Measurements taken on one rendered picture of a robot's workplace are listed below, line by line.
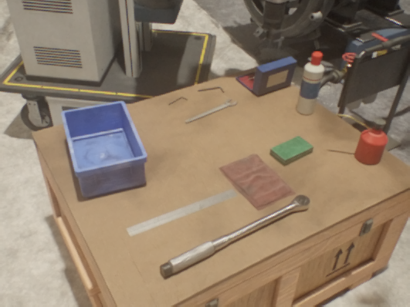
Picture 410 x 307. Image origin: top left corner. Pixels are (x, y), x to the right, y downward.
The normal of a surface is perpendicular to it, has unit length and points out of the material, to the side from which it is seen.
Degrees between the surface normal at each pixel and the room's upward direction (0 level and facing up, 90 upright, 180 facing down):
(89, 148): 0
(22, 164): 0
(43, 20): 90
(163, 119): 0
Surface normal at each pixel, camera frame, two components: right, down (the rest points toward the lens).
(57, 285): 0.02, -0.77
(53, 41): -0.13, 0.63
